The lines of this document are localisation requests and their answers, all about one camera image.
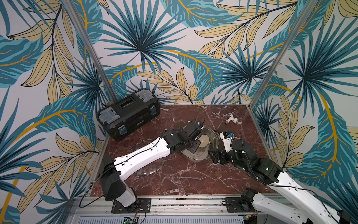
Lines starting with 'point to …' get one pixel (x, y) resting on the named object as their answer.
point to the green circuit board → (128, 222)
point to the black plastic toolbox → (136, 108)
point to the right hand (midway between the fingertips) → (215, 148)
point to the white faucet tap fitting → (235, 120)
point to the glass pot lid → (152, 168)
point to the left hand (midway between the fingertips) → (194, 144)
